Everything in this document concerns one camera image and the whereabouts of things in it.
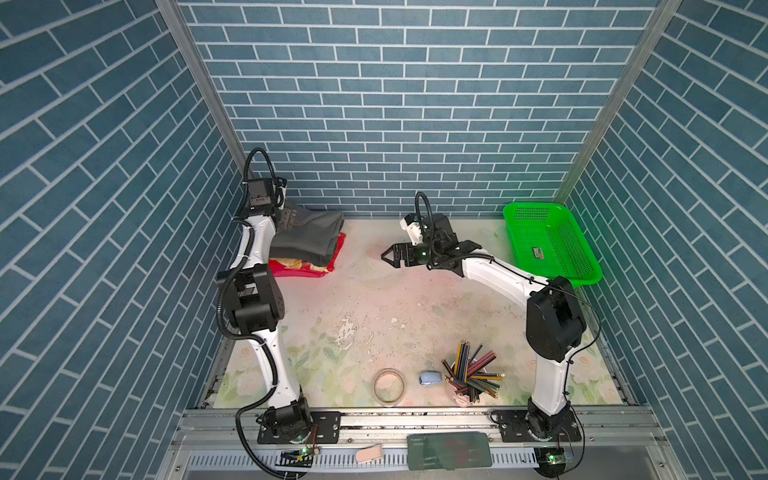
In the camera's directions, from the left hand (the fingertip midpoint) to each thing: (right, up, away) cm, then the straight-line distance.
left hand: (272, 208), depth 97 cm
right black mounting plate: (+70, -58, -23) cm, 93 cm away
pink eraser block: (+35, -61, -27) cm, 75 cm away
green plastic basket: (+99, -11, +19) cm, 101 cm away
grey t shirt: (+13, -10, 0) cm, 17 cm away
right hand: (+39, -14, -9) cm, 42 cm away
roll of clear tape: (+39, -51, -16) cm, 66 cm away
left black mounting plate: (+23, -58, -23) cm, 66 cm away
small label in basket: (+94, -15, +15) cm, 96 cm away
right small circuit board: (+78, -63, -26) cm, 104 cm away
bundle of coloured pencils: (+59, -44, -22) cm, 77 cm away
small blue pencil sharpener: (+50, -48, -17) cm, 71 cm away
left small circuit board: (+16, -64, -25) cm, 70 cm away
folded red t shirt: (+7, -20, +2) cm, 21 cm away
